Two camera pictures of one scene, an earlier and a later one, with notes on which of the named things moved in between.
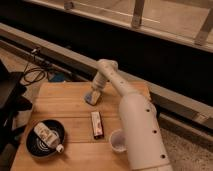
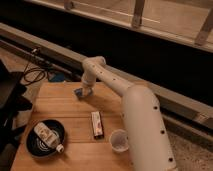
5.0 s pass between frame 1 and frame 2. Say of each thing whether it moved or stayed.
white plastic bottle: stayed
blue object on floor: stayed
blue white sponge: moved
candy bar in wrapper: stayed
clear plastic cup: stayed
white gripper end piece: moved
